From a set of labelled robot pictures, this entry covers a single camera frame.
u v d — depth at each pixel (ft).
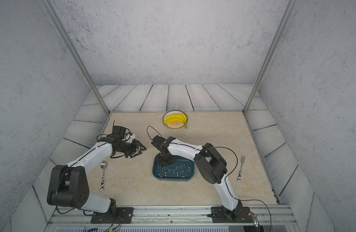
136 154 2.66
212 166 1.69
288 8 2.34
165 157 2.53
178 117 3.66
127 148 2.48
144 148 2.80
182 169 2.90
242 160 3.07
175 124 3.66
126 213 2.39
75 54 2.85
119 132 2.37
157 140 2.44
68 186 1.43
